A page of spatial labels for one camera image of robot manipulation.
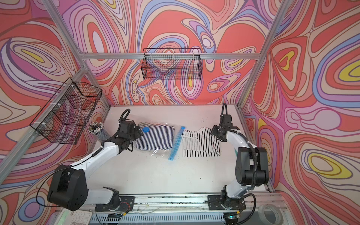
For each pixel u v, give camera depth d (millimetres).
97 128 842
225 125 733
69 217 680
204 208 721
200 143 960
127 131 666
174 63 959
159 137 1150
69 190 410
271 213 704
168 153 902
